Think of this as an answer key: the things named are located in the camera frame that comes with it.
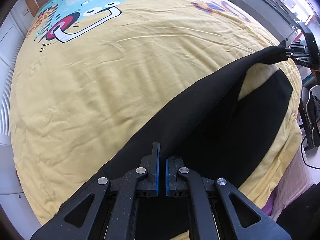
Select black pants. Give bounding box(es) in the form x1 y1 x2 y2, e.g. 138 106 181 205
53 45 294 221

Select black office chair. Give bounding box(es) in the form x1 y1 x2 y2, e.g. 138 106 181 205
299 85 319 151

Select pink mattress sheet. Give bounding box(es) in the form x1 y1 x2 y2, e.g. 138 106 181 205
262 129 313 221

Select yellow cartoon bed cover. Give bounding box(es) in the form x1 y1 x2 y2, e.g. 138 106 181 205
10 0 302 224

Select white wardrobe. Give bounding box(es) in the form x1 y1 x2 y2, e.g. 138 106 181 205
1 0 34 238

